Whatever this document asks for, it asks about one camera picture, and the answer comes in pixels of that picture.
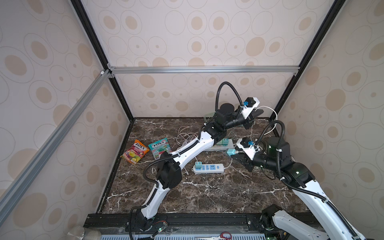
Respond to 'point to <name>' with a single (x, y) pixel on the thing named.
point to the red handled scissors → (221, 237)
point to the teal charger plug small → (231, 151)
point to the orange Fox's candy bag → (136, 152)
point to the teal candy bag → (158, 147)
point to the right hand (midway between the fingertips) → (235, 152)
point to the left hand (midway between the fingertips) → (268, 109)
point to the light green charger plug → (220, 142)
